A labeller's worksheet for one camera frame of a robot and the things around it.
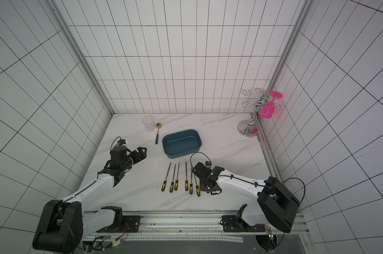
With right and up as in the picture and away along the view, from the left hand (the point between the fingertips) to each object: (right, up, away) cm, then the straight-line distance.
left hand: (140, 153), depth 89 cm
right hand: (+35, -17, -5) cm, 40 cm away
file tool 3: (+21, -15, -3) cm, 26 cm away
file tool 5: (+29, -16, -4) cm, 34 cm away
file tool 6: (+33, -19, -7) cm, 39 cm away
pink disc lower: (+71, +24, -6) cm, 75 cm away
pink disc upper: (+80, +35, +4) cm, 88 cm away
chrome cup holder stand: (+70, +15, +20) cm, 74 cm away
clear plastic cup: (-1, +19, +20) cm, 27 cm away
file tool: (+15, -15, -4) cm, 22 cm away
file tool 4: (+27, -15, -2) cm, 31 cm away
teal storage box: (+23, +4, +13) cm, 27 cm away
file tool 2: (+19, -15, -4) cm, 25 cm away
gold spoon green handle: (+5, +16, +23) cm, 29 cm away
